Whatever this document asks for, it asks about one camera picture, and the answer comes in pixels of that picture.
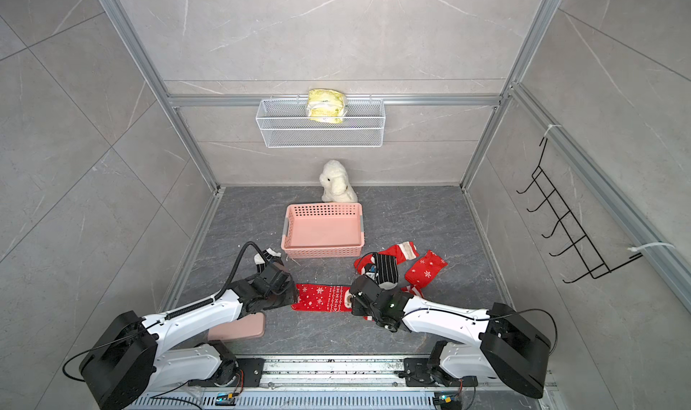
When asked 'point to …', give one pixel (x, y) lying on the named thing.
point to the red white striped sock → (413, 289)
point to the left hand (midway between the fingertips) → (297, 290)
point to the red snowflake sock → (425, 270)
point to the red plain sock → (402, 252)
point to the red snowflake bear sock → (328, 298)
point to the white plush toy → (335, 181)
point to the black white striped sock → (260, 259)
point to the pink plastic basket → (323, 230)
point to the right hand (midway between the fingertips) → (356, 300)
